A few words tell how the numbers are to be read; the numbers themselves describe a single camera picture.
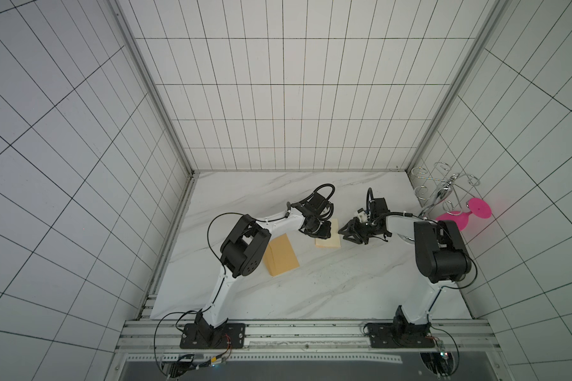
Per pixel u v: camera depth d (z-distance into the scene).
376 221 0.76
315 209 0.78
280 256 0.90
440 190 0.77
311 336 0.74
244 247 0.56
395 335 0.71
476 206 0.74
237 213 0.55
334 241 0.95
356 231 0.86
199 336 0.63
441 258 0.51
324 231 0.84
